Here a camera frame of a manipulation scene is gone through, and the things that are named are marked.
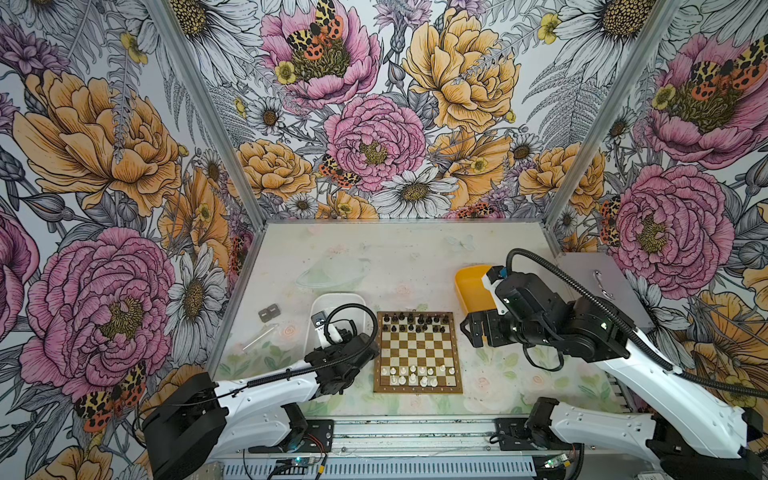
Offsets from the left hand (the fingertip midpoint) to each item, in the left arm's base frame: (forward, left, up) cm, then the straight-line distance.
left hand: (336, 336), depth 85 cm
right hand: (-9, -35, +20) cm, 41 cm away
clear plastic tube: (+1, +24, -5) cm, 25 cm away
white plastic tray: (+10, +5, +1) cm, 11 cm away
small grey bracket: (+10, +22, -4) cm, 25 cm away
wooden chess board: (-3, -23, -5) cm, 23 cm away
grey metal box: (+13, -77, +10) cm, 78 cm away
